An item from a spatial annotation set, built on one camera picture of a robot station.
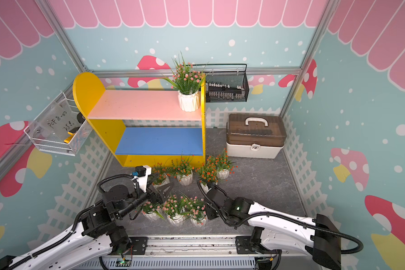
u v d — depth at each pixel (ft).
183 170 2.69
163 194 1.97
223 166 2.80
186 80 1.99
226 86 2.99
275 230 1.54
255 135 2.89
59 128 2.27
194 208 2.30
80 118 2.59
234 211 1.76
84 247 1.87
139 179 1.85
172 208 2.32
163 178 2.73
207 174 2.64
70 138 2.10
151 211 2.45
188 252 2.44
